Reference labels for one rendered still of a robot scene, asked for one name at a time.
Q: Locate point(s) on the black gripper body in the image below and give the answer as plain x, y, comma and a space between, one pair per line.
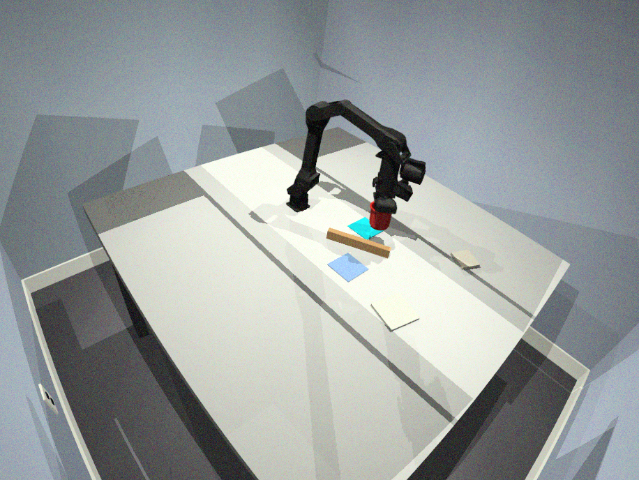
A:
384, 187

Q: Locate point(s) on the brown wooden plank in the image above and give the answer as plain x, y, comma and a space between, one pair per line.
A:
358, 242

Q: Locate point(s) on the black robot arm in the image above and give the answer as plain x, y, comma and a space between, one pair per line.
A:
390, 141

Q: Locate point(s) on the dark red cup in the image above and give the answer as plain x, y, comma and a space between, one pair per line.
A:
379, 220

